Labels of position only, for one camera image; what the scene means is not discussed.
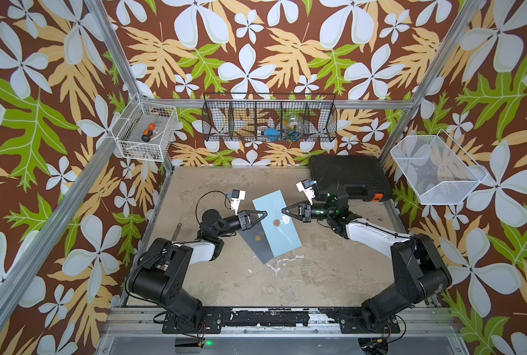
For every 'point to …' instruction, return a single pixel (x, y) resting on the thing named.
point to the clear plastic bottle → (294, 130)
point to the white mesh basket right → (437, 169)
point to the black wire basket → (269, 117)
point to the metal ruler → (176, 232)
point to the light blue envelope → (278, 227)
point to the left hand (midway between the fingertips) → (267, 214)
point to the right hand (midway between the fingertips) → (284, 212)
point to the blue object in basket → (272, 134)
